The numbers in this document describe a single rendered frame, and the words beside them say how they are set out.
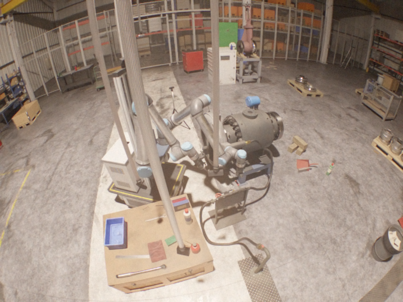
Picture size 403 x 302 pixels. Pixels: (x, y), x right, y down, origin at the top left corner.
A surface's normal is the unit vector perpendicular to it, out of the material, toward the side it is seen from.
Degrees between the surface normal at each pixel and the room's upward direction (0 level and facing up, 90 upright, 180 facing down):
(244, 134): 57
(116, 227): 0
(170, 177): 0
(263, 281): 0
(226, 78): 90
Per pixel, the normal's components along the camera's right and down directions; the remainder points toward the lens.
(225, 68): 0.23, 0.61
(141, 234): -0.04, -0.77
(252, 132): 0.25, 0.02
